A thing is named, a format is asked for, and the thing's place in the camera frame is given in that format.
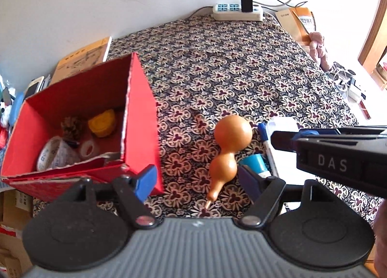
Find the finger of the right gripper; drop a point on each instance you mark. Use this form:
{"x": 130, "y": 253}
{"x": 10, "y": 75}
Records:
{"x": 304, "y": 132}

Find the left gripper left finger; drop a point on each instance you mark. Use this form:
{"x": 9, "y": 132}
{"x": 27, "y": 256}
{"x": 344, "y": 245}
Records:
{"x": 130, "y": 192}

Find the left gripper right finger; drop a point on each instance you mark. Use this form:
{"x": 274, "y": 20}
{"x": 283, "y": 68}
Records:
{"x": 267, "y": 194}

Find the blue white marker pen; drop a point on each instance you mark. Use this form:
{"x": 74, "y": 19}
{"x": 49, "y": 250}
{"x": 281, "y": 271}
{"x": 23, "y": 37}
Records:
{"x": 264, "y": 139}

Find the orange gourd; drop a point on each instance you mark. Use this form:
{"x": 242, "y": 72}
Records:
{"x": 232, "y": 133}

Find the blue capped white bottle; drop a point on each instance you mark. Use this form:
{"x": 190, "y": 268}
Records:
{"x": 256, "y": 163}

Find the person's hand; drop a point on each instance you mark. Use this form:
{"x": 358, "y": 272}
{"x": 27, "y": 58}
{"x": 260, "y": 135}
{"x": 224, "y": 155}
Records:
{"x": 380, "y": 230}

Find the small clear tape roll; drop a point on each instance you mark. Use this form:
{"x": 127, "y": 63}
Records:
{"x": 89, "y": 149}

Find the yellow plastic container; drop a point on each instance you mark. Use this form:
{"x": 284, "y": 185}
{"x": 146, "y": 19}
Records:
{"x": 103, "y": 124}

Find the red cardboard box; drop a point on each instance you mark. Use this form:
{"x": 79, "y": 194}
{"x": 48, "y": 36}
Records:
{"x": 112, "y": 104}

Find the pink plush bear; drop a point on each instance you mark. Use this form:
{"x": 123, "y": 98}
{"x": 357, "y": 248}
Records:
{"x": 318, "y": 51}

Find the brown pine cone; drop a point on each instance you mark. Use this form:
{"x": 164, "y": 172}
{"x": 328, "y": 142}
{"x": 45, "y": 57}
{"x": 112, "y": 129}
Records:
{"x": 71, "y": 128}

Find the orange beige envelope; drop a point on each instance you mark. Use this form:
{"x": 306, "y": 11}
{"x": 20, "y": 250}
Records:
{"x": 298, "y": 22}

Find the floral patterned tablecloth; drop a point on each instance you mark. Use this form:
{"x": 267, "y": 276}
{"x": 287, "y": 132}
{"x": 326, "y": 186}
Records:
{"x": 201, "y": 70}

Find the white power strip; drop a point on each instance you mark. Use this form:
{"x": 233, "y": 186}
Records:
{"x": 233, "y": 12}

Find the white smartphone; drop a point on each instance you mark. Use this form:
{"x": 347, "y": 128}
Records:
{"x": 34, "y": 87}

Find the yellow paperback book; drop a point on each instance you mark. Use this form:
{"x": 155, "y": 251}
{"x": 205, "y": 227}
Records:
{"x": 82, "y": 59}

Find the black charger plug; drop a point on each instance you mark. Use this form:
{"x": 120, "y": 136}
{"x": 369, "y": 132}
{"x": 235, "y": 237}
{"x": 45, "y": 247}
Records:
{"x": 247, "y": 6}

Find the blue glasses case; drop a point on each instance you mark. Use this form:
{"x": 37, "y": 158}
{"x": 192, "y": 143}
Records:
{"x": 15, "y": 109}

